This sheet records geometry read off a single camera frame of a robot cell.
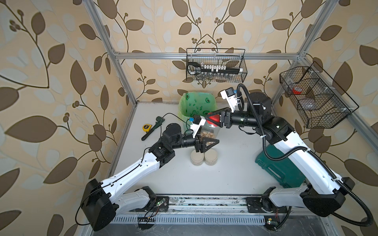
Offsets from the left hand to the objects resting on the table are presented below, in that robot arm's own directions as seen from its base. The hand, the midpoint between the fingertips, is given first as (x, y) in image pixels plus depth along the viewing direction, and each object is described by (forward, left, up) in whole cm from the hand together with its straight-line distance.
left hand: (213, 134), depth 62 cm
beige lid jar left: (+1, +6, -26) cm, 27 cm away
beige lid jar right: (+2, -2, -27) cm, 28 cm away
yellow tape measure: (+26, +42, -32) cm, 58 cm away
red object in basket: (+30, -49, 0) cm, 57 cm away
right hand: (+5, +2, +7) cm, 9 cm away
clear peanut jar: (+3, +2, -1) cm, 4 cm away
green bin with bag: (+35, +4, -16) cm, 38 cm away
